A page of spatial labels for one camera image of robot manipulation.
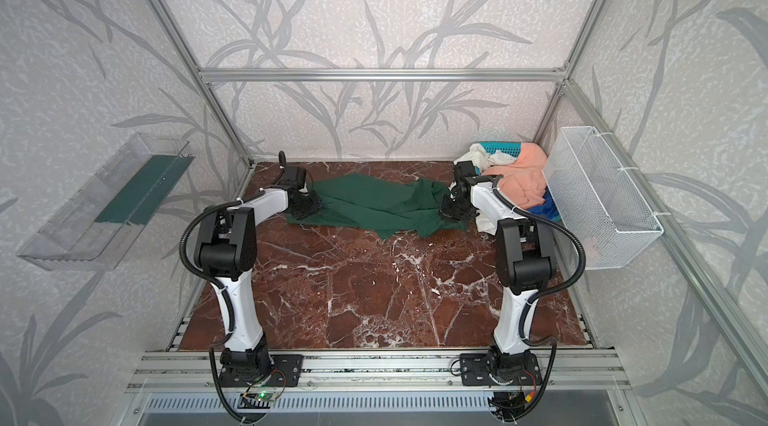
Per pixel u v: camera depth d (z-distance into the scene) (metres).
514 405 0.70
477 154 1.09
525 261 0.52
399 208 1.02
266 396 0.71
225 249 0.56
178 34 0.84
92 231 0.64
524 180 1.01
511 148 1.15
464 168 0.80
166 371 0.75
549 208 0.92
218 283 0.57
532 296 0.55
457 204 0.83
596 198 0.64
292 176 0.85
